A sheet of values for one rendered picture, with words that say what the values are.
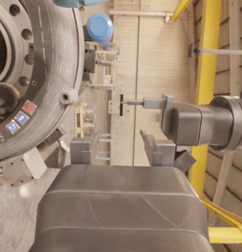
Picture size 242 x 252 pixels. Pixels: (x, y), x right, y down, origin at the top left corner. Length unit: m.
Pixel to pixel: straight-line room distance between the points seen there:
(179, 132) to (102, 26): 1.10
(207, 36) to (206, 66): 1.67
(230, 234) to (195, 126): 4.34
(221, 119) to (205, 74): 12.02
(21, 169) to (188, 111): 0.58
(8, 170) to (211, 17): 12.89
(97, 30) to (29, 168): 0.91
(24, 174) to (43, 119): 0.22
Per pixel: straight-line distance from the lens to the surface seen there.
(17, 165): 0.69
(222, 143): 0.25
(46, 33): 0.55
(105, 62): 0.64
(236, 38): 12.86
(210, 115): 0.23
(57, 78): 0.54
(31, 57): 0.69
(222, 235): 4.46
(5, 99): 0.66
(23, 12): 0.73
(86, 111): 4.81
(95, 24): 1.27
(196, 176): 13.05
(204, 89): 12.15
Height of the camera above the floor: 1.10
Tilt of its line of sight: 1 degrees up
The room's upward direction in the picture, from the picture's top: 92 degrees clockwise
